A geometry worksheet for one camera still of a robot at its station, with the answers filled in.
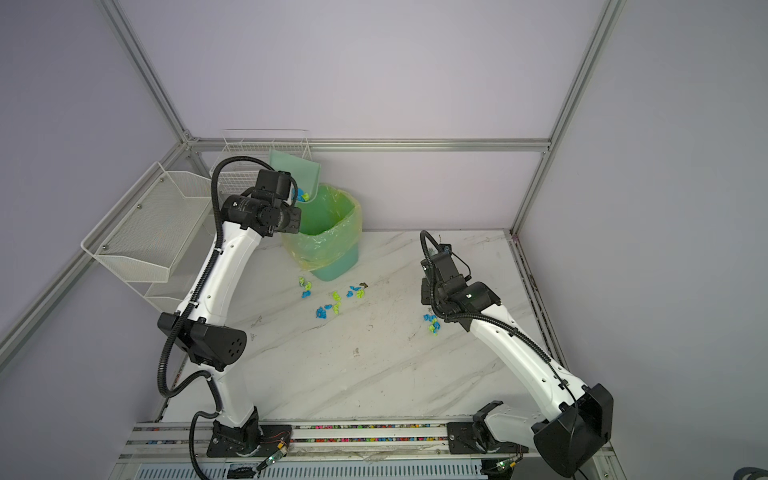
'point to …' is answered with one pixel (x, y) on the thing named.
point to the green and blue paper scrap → (308, 286)
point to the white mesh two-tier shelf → (159, 236)
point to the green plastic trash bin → (340, 267)
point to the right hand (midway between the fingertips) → (432, 283)
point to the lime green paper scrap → (360, 294)
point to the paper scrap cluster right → (435, 324)
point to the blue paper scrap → (321, 312)
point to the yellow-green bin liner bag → (330, 226)
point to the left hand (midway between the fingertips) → (282, 220)
